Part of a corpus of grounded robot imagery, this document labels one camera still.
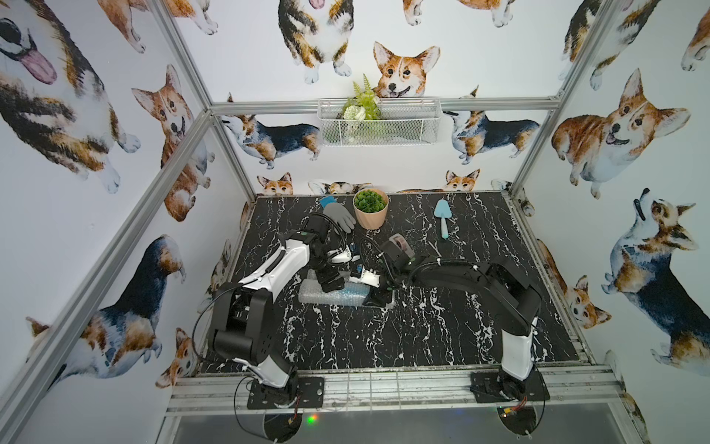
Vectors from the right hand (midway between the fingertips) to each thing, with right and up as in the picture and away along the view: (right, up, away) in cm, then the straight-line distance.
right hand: (364, 291), depth 88 cm
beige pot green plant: (+2, +27, +15) cm, 31 cm away
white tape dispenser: (+14, +14, +11) cm, 23 cm away
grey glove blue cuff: (-12, +26, +28) cm, 40 cm away
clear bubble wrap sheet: (-17, 0, -1) cm, 17 cm away
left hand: (-9, +8, +1) cm, 12 cm away
